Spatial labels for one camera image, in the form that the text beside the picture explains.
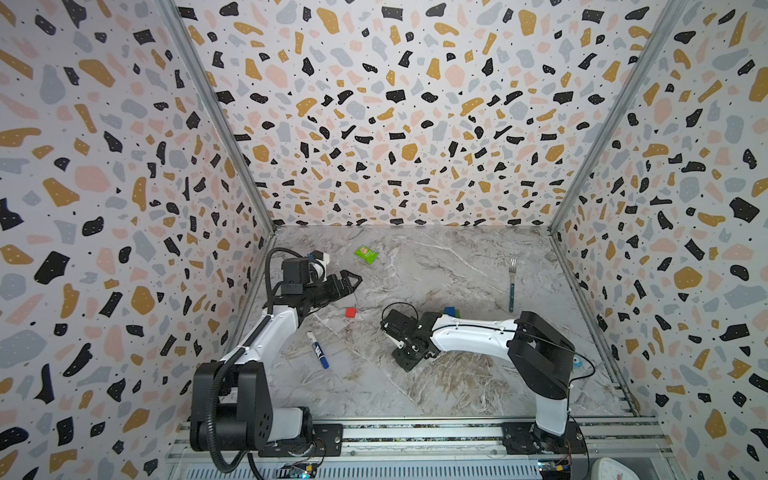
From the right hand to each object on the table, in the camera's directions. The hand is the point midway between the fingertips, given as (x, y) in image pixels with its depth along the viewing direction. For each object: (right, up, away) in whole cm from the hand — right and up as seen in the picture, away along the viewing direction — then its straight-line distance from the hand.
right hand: (398, 354), depth 86 cm
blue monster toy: (+52, -2, 0) cm, 52 cm away
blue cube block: (+16, +12, +4) cm, 20 cm away
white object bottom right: (+48, -21, -17) cm, 55 cm away
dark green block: (+18, +11, +3) cm, 21 cm away
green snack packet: (-13, +29, +27) cm, 41 cm away
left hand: (-14, +22, -2) cm, 26 cm away
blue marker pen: (-24, +1, +1) cm, 24 cm away
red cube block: (-16, +10, +11) cm, 22 cm away
